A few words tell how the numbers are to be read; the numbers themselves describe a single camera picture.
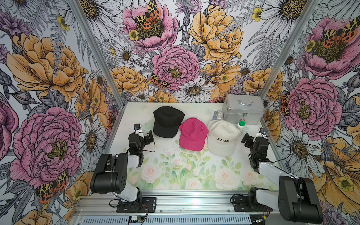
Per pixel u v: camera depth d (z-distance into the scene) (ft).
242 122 3.26
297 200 1.38
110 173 1.53
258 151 2.24
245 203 2.41
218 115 3.67
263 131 2.49
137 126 2.63
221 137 3.01
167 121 3.26
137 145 2.35
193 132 3.11
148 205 2.41
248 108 3.36
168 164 2.93
